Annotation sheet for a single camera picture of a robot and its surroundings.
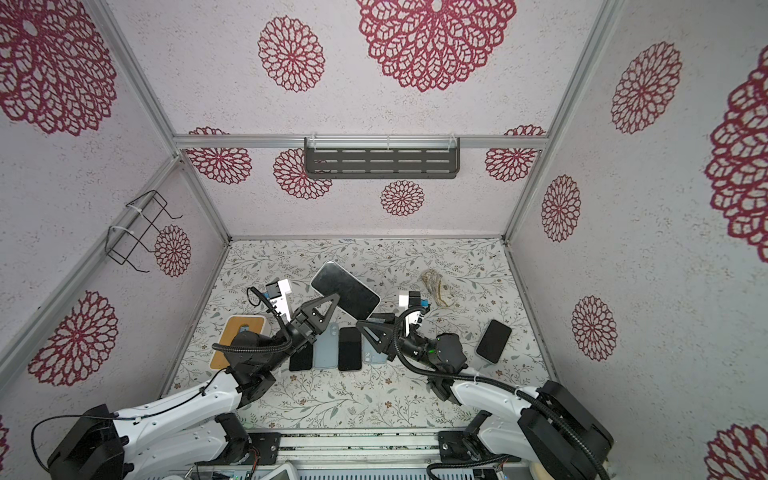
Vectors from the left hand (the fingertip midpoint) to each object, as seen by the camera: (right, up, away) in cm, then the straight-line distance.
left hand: (341, 299), depth 63 cm
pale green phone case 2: (+5, -20, +27) cm, 33 cm away
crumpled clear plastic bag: (+26, +3, +40) cm, 48 cm away
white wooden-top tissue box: (-37, -11, +27) cm, 47 cm away
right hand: (+4, -5, 0) cm, 7 cm away
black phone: (+3, 0, 0) cm, 3 cm away
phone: (-1, -18, +27) cm, 32 cm away
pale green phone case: (-8, -17, +25) cm, 32 cm away
